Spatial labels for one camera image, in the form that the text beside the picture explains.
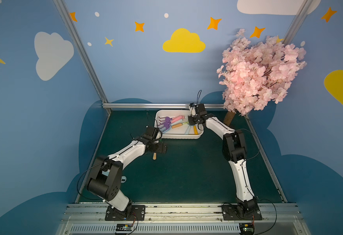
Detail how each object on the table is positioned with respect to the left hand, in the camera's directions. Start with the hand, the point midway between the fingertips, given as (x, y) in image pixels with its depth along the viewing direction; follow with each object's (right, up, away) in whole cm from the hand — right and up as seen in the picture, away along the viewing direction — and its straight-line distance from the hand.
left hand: (160, 145), depth 92 cm
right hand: (+23, +20, +16) cm, 35 cm away
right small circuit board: (+46, -40, -19) cm, 64 cm away
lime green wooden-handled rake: (+11, +13, +19) cm, 26 cm away
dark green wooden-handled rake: (-4, -7, +1) cm, 8 cm away
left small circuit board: (-18, -38, -20) cm, 47 cm away
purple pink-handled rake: (+3, +14, +19) cm, 24 cm away
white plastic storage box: (+9, +14, +19) cm, 25 cm away
